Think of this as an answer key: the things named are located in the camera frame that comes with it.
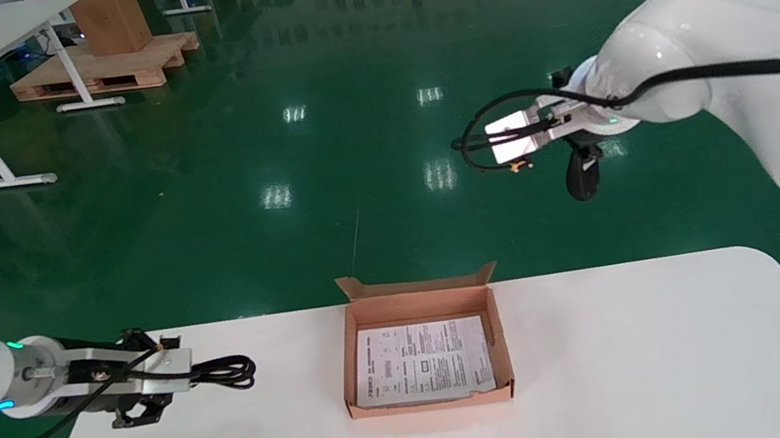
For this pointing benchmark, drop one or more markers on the white printed manual sheet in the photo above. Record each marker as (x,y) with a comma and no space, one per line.
(423,361)

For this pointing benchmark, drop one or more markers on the wooden pallet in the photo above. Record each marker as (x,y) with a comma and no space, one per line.
(116,78)

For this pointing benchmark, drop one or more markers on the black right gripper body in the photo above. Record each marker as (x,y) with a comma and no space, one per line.
(585,152)

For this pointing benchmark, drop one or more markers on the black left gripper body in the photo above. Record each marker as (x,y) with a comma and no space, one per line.
(99,344)

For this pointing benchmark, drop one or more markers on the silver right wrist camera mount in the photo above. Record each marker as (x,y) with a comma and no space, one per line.
(511,133)

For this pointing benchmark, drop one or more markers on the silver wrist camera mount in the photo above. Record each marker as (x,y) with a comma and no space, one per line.
(170,360)
(511,133)

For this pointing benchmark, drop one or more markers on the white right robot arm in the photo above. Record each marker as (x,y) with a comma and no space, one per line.
(726,31)

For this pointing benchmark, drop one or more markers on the open brown cardboard storage box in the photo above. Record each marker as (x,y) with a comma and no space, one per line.
(431,404)

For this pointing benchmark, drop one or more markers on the tall brown cardboard box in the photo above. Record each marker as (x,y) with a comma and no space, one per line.
(109,15)

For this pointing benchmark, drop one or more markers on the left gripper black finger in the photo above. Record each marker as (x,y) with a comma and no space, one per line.
(138,337)
(139,414)

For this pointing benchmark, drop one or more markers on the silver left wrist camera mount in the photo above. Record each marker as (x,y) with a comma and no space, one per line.
(170,360)

